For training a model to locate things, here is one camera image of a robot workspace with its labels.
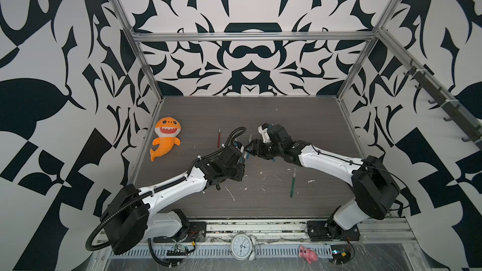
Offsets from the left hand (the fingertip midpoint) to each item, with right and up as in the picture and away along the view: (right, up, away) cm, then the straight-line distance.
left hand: (241, 165), depth 83 cm
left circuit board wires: (-23, -30, -10) cm, 39 cm away
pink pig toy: (+24, -28, -15) cm, 40 cm away
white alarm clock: (0, -25, -15) cm, 29 cm away
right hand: (+2, +8, +1) cm, 8 cm away
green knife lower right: (+24, -8, +6) cm, 26 cm away
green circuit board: (+37, -30, -12) cm, 49 cm away
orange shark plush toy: (-37, +15, +12) cm, 42 cm away
